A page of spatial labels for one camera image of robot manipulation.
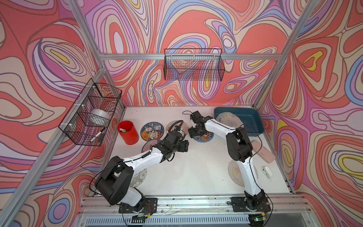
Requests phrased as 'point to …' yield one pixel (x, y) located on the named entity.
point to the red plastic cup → (128, 132)
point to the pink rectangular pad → (264, 153)
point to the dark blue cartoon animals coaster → (152, 131)
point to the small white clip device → (267, 171)
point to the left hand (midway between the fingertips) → (185, 143)
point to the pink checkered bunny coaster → (179, 124)
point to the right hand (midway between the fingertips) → (196, 136)
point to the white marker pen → (94, 137)
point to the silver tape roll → (99, 117)
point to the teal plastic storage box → (252, 123)
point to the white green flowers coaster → (138, 178)
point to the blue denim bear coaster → (204, 138)
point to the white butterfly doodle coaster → (229, 119)
